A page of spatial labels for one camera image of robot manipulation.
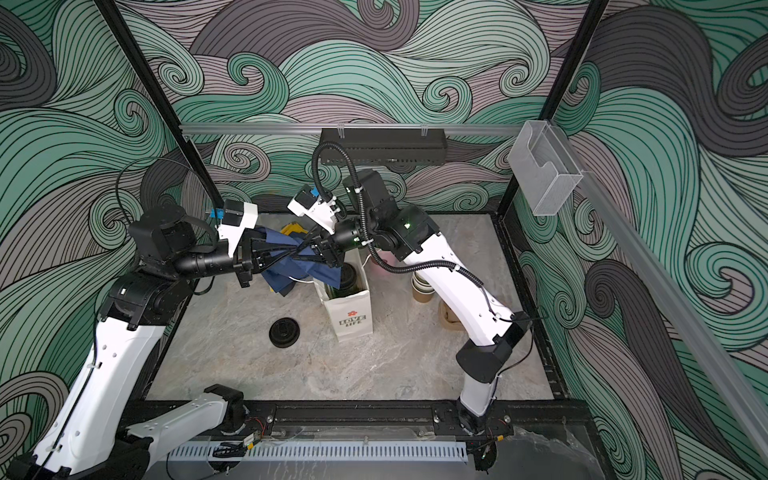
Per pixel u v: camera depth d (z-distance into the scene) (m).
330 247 0.49
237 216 0.43
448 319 0.84
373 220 0.46
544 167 0.79
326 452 0.76
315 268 0.55
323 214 0.50
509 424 0.72
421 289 0.87
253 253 0.47
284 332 0.87
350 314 0.76
